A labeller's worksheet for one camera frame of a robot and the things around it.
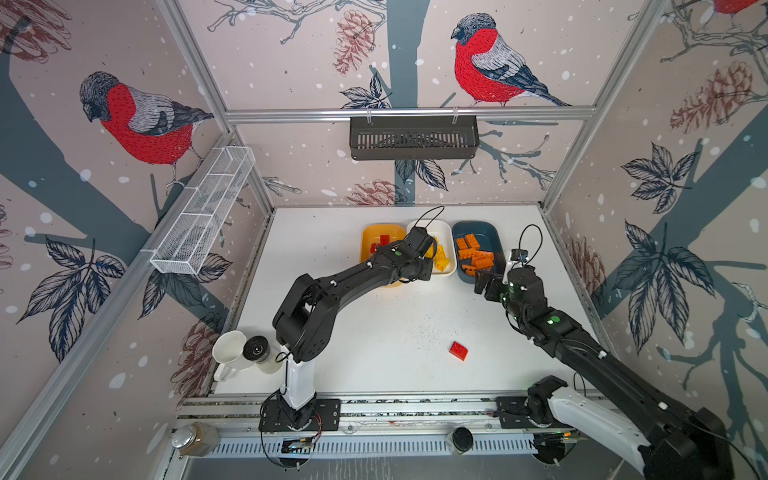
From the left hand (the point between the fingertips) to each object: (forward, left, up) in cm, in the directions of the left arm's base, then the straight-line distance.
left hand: (432, 262), depth 89 cm
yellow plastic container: (+18, +20, -8) cm, 28 cm away
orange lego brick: (+16, -17, -10) cm, 25 cm away
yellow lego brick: (+7, -4, -8) cm, 12 cm away
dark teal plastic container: (+18, -23, -9) cm, 30 cm away
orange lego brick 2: (+15, -13, -10) cm, 23 cm away
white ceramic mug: (-25, +56, -6) cm, 62 cm away
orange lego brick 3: (+7, -19, -9) cm, 23 cm away
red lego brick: (-23, -7, -11) cm, 26 cm away
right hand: (-6, -16, +4) cm, 17 cm away
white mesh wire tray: (+5, +63, +18) cm, 66 cm away
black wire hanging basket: (+44, +4, +14) cm, 46 cm away
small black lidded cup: (-26, +46, 0) cm, 53 cm away
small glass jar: (-44, +55, -3) cm, 70 cm away
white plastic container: (+19, -7, -8) cm, 22 cm away
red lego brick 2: (+16, +15, -10) cm, 24 cm away
